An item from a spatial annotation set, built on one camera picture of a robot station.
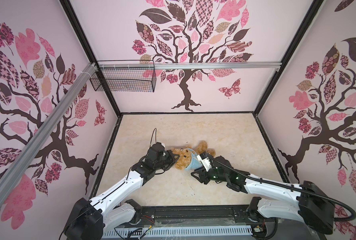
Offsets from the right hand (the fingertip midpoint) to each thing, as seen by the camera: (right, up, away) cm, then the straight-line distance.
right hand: (193, 170), depth 77 cm
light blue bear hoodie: (+1, +3, +4) cm, 5 cm away
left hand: (-6, +6, +1) cm, 9 cm away
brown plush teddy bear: (-6, +4, -1) cm, 8 cm away
